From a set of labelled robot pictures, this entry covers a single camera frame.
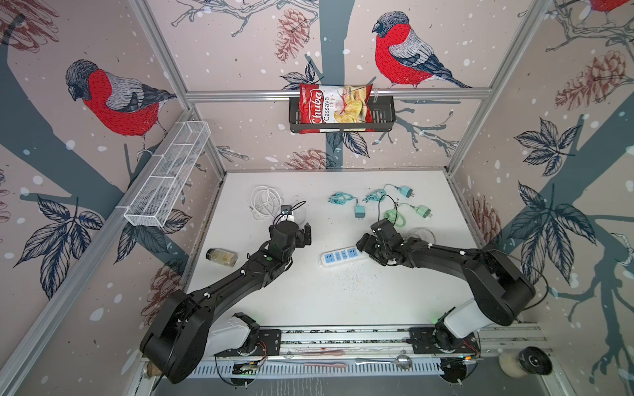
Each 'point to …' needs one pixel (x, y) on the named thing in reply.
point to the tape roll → (528, 360)
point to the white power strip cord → (266, 203)
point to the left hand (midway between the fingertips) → (300, 220)
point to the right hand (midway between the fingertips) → (361, 247)
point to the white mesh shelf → (156, 194)
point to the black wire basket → (383, 118)
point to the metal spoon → (402, 361)
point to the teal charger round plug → (380, 194)
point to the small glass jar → (221, 256)
